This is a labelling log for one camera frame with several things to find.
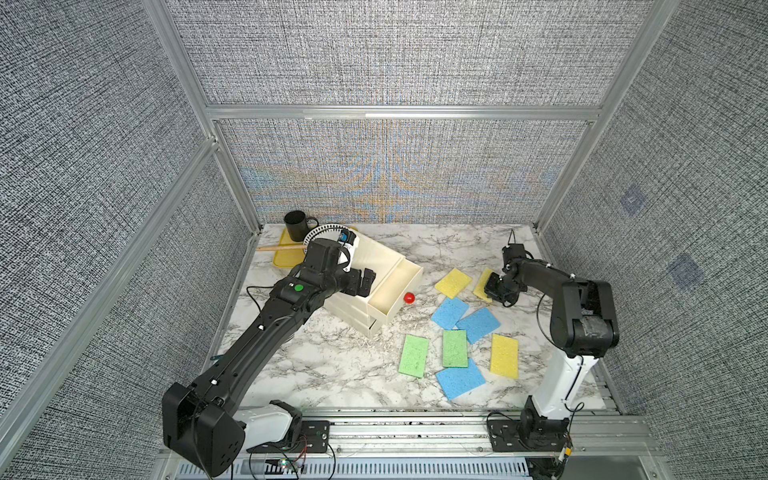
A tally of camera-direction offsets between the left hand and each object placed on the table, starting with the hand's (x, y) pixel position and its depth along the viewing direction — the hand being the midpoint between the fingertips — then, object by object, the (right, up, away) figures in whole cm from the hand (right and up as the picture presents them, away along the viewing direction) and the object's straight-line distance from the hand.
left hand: (364, 267), depth 77 cm
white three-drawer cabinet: (-4, -12, +5) cm, 13 cm away
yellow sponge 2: (+37, -8, +22) cm, 44 cm away
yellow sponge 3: (+40, -26, +9) cm, 48 cm away
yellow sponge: (+29, -6, +23) cm, 37 cm away
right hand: (+41, -7, +23) cm, 47 cm away
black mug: (-27, +15, +33) cm, 45 cm away
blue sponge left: (+26, -15, +18) cm, 35 cm away
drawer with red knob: (+10, -5, +8) cm, 14 cm away
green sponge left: (+13, -26, +8) cm, 30 cm away
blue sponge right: (+34, -18, +15) cm, 42 cm away
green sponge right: (+26, -24, +8) cm, 36 cm away
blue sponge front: (+25, -32, +4) cm, 40 cm away
